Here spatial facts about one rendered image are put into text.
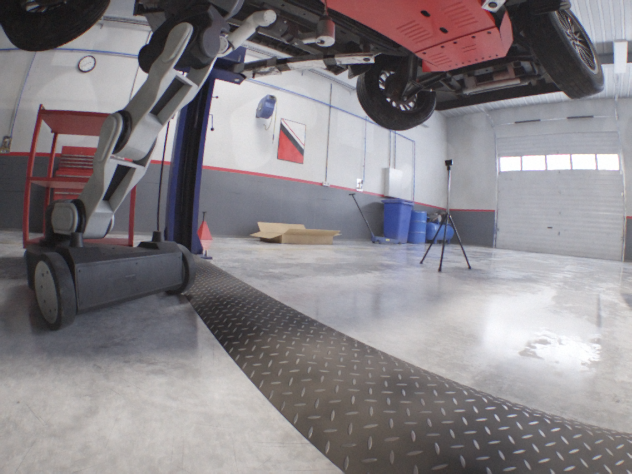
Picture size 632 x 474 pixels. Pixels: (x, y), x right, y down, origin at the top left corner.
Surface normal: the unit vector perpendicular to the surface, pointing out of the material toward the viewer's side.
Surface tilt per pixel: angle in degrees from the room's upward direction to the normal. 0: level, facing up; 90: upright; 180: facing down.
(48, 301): 90
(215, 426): 0
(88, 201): 90
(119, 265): 90
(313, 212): 90
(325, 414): 23
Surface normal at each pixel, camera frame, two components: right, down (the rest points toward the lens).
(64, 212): -0.22, 0.03
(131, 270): 0.97, 0.07
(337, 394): -0.25, -0.93
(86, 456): 0.07, -1.00
